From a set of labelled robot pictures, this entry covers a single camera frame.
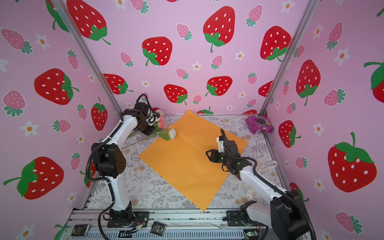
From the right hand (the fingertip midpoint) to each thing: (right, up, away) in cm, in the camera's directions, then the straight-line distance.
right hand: (207, 152), depth 84 cm
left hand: (-36, +13, +10) cm, 39 cm away
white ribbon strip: (+43, -9, +11) cm, 45 cm away
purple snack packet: (+40, +16, +24) cm, 49 cm away
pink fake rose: (-33, +18, +27) cm, 46 cm away
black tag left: (-62, -35, -14) cm, 72 cm away
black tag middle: (-24, -34, -14) cm, 44 cm away
